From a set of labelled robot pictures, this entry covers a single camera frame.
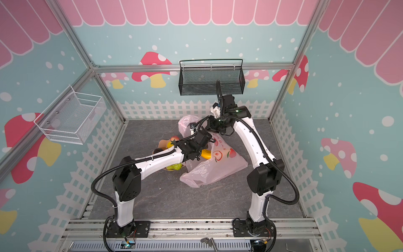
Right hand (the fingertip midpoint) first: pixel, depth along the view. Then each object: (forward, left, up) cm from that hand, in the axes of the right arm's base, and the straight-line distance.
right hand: (204, 128), depth 78 cm
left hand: (+1, +2, -12) cm, 12 cm away
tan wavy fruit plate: (+6, +27, -22) cm, 36 cm away
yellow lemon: (+4, +22, -20) cm, 30 cm away
